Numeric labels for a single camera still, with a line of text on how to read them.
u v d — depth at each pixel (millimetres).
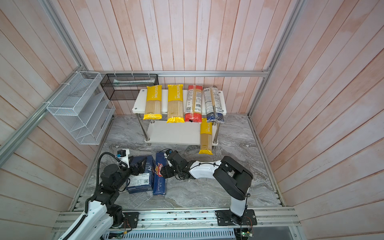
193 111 715
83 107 733
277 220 746
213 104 745
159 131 1011
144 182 781
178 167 687
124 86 1038
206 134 984
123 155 675
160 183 820
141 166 722
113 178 604
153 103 761
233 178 478
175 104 747
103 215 556
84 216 503
